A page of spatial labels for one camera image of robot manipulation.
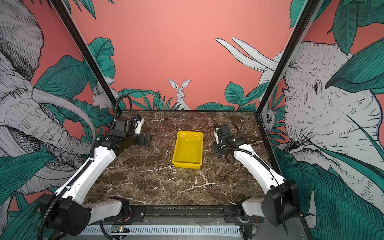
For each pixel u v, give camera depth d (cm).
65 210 37
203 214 75
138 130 70
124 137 59
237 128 69
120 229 70
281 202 38
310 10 70
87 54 86
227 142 57
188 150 98
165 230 70
